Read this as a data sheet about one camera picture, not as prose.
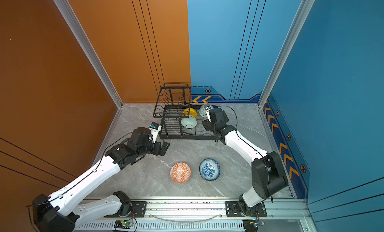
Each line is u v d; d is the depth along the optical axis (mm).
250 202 600
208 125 794
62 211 387
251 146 504
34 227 451
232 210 725
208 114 700
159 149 681
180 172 849
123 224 710
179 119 836
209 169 830
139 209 733
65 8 722
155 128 670
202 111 1118
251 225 698
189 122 1042
